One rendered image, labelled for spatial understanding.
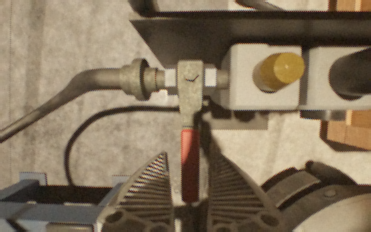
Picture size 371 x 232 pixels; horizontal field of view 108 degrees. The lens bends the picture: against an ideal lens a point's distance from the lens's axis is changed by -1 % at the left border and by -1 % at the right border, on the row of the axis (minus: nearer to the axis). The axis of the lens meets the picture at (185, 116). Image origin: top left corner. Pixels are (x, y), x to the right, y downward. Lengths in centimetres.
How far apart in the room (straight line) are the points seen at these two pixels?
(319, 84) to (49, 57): 94
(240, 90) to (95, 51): 70
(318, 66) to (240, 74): 9
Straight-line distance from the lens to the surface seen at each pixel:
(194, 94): 16
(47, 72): 92
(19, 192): 99
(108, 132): 74
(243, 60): 18
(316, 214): 62
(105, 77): 21
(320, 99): 23
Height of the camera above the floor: 63
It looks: 85 degrees down
